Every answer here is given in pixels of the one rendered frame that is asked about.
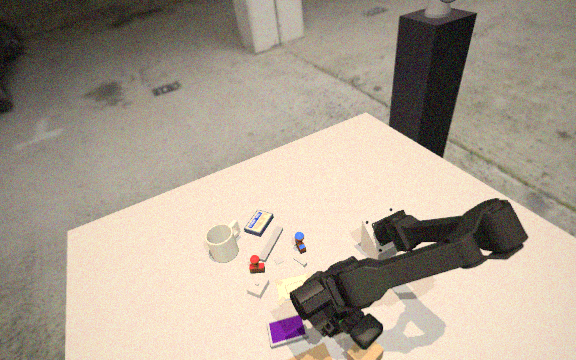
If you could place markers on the purple ink pad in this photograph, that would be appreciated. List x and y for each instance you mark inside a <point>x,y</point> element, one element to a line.
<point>286,330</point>

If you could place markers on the rubber stamp with red knob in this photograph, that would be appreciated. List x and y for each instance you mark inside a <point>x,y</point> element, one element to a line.
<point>256,267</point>

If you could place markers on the cream paper card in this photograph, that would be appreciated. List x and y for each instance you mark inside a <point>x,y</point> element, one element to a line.
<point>285,286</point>

